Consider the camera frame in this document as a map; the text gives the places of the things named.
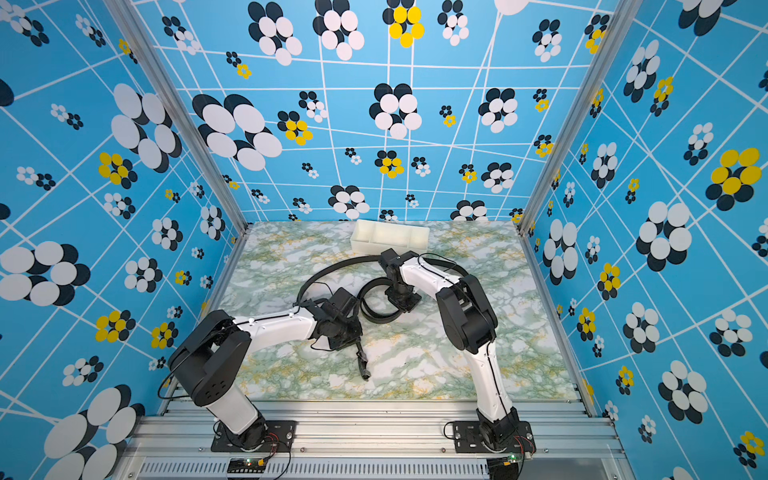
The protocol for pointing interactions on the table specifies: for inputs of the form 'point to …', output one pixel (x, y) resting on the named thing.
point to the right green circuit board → (514, 457)
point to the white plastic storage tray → (374, 237)
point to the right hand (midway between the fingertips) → (399, 305)
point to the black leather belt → (362, 296)
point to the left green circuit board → (247, 465)
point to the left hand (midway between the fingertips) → (369, 336)
